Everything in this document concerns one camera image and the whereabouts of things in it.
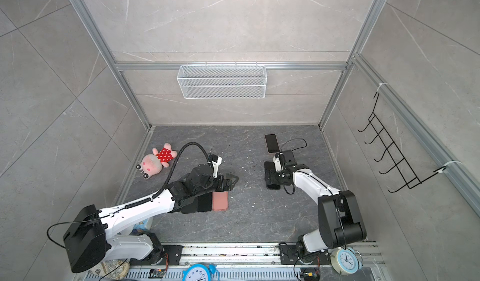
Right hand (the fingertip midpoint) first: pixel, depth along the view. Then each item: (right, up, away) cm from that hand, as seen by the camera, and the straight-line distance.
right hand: (274, 177), depth 91 cm
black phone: (-3, +6, +2) cm, 7 cm away
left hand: (-20, +3, -13) cm, 24 cm away
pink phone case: (-27, -11, -3) cm, 29 cm away
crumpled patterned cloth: (-59, -25, -30) cm, 70 cm away
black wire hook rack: (+36, +10, -32) cm, 49 cm away
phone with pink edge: (+2, +17, +19) cm, 26 cm away
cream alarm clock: (+23, -27, -22) cm, 42 cm away
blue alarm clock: (-32, -31, -23) cm, 50 cm away
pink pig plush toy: (-63, +6, +2) cm, 63 cm away
